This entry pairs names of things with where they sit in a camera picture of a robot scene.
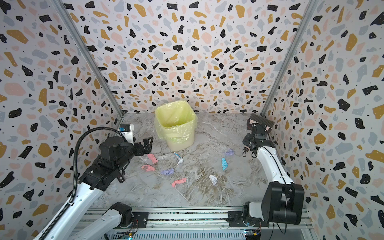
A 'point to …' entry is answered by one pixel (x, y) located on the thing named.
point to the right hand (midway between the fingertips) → (248, 136)
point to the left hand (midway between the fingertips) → (144, 136)
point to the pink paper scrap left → (148, 168)
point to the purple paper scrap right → (230, 152)
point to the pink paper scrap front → (178, 181)
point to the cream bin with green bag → (175, 122)
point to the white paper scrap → (213, 179)
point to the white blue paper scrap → (180, 159)
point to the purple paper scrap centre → (167, 172)
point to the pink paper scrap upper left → (153, 158)
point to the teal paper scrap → (224, 163)
